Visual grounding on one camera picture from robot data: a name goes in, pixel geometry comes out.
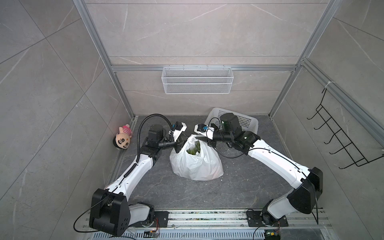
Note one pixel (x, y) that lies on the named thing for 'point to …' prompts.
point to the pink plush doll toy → (122, 140)
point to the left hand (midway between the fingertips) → (193, 137)
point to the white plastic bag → (205, 166)
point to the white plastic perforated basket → (248, 123)
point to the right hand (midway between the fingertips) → (199, 132)
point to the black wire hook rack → (358, 158)
